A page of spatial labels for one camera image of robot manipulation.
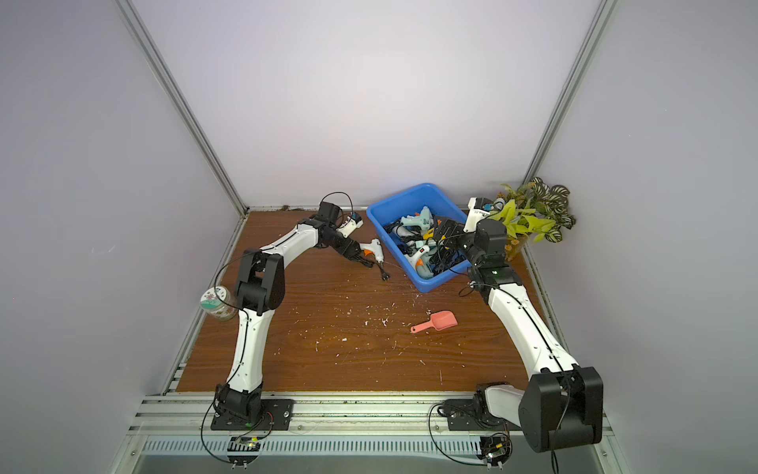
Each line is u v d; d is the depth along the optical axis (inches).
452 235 27.3
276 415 28.7
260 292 24.5
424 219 41.9
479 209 26.5
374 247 42.0
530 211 36.4
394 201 43.7
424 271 38.2
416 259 38.3
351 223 38.4
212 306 33.6
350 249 37.6
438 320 34.7
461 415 28.6
